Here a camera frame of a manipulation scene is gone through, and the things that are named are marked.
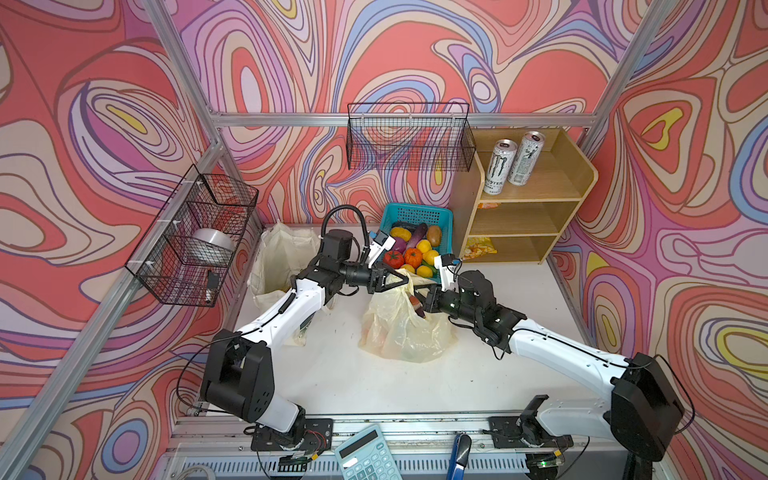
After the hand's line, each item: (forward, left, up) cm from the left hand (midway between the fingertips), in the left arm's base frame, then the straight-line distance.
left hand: (405, 281), depth 73 cm
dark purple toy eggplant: (-5, -3, -5) cm, 7 cm away
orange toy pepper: (+24, -5, -20) cm, 32 cm away
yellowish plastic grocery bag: (-8, +3, -11) cm, 13 cm away
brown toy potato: (+35, -13, -21) cm, 43 cm away
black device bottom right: (-35, -54, -23) cm, 68 cm away
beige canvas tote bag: (+20, +38, -12) cm, 45 cm away
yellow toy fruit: (+17, -8, -19) cm, 27 cm away
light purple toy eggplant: (+35, -7, -21) cm, 41 cm away
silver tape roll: (+5, +47, +8) cm, 48 cm away
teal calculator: (-34, +9, -23) cm, 42 cm away
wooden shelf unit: (+28, -40, -8) cm, 50 cm away
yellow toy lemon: (+30, -9, -21) cm, 37 cm away
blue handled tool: (-34, -12, -20) cm, 41 cm away
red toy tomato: (+22, +2, -19) cm, 29 cm away
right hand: (0, -2, -7) cm, 7 cm away
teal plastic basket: (+44, -9, -18) cm, 48 cm away
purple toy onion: (+31, 0, -22) cm, 38 cm away
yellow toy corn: (+36, -1, -21) cm, 42 cm away
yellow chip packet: (+29, -29, -21) cm, 47 cm away
